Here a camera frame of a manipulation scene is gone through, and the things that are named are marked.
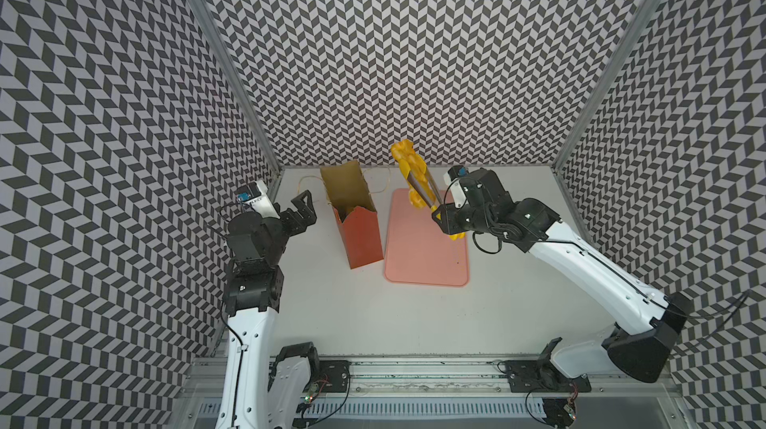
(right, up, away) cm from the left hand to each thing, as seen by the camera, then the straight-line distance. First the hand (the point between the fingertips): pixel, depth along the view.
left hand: (295, 200), depth 70 cm
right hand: (+35, -5, +3) cm, 36 cm away
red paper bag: (+13, -3, +6) cm, 15 cm away
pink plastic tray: (+30, -16, +21) cm, 40 cm away
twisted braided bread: (+28, +11, +14) cm, 33 cm away
